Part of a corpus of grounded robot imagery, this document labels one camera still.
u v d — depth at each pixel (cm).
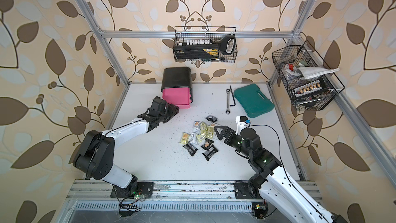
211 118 99
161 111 72
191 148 86
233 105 108
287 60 85
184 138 91
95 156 44
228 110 105
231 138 64
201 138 90
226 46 87
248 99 108
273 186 61
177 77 110
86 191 76
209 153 85
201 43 84
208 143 87
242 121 66
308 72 63
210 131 91
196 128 94
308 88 68
